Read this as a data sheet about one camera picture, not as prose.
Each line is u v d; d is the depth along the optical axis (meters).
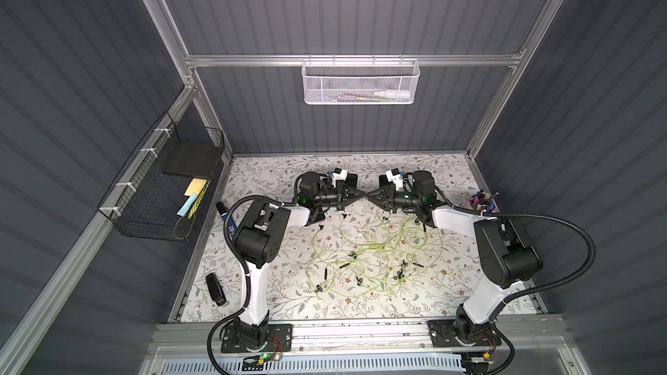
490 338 0.72
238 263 0.54
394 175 0.86
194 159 0.81
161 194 0.73
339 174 0.89
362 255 0.89
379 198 0.83
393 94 0.90
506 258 0.48
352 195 0.86
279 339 0.73
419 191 0.75
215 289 0.79
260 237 0.55
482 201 0.87
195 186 0.76
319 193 0.82
